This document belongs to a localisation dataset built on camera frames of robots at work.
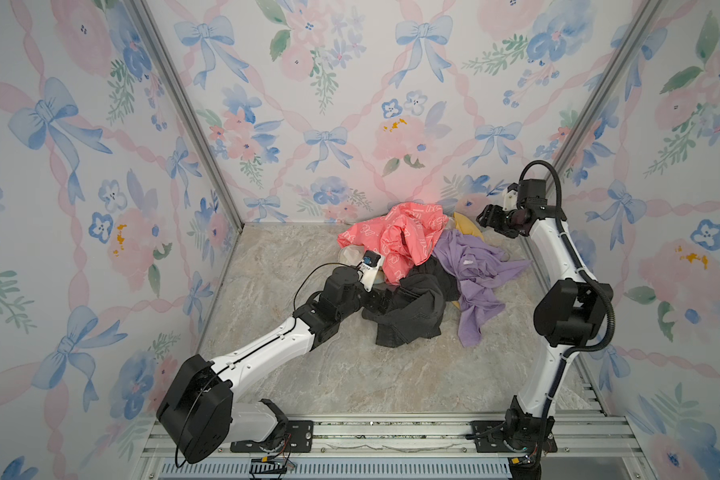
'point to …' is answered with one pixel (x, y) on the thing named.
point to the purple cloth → (479, 266)
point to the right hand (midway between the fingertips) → (488, 218)
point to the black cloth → (417, 308)
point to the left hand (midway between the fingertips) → (385, 276)
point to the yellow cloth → (465, 224)
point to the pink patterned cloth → (403, 234)
